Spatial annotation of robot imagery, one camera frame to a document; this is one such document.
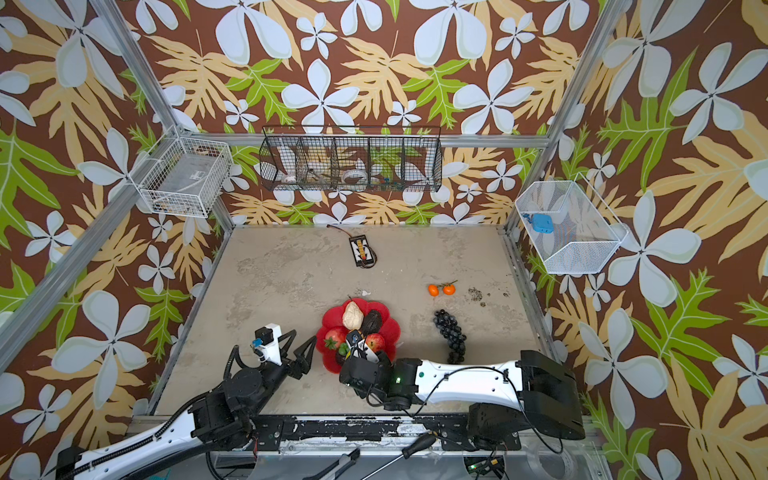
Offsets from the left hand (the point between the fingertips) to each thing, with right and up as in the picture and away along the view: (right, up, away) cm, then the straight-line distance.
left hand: (305, 334), depth 75 cm
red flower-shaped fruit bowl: (+4, 0, +17) cm, 18 cm away
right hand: (+13, -10, +2) cm, 17 cm away
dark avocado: (+17, 0, +15) cm, 22 cm away
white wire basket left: (-38, +43, +11) cm, 59 cm away
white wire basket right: (+74, +28, +8) cm, 79 cm away
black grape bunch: (+40, -2, +13) cm, 42 cm away
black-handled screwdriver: (+27, -27, -4) cm, 38 cm away
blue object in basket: (+67, +30, +11) cm, 74 cm away
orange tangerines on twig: (+42, +9, +24) cm, 49 cm away
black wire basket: (+10, +53, +23) cm, 58 cm away
